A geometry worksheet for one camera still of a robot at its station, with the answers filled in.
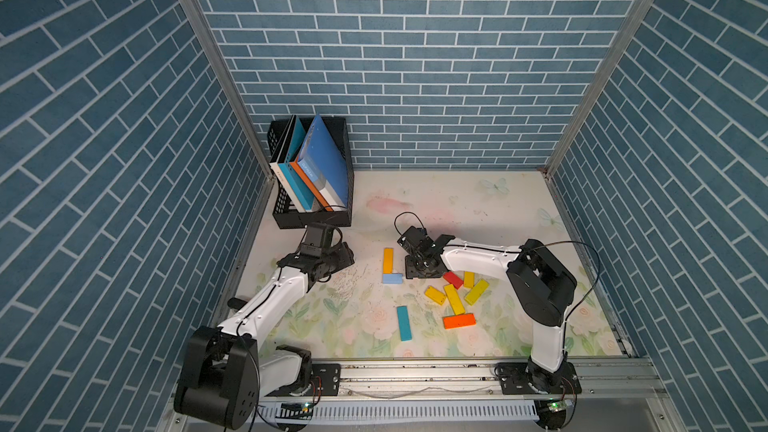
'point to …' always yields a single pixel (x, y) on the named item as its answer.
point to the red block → (453, 279)
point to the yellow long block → (455, 301)
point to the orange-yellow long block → (388, 260)
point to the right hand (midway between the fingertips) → (414, 272)
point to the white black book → (274, 163)
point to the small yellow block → (435, 294)
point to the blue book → (324, 155)
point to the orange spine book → (311, 186)
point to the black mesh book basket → (287, 214)
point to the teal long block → (404, 322)
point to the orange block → (458, 321)
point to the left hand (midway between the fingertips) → (354, 255)
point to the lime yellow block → (477, 292)
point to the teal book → (291, 176)
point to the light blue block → (392, 278)
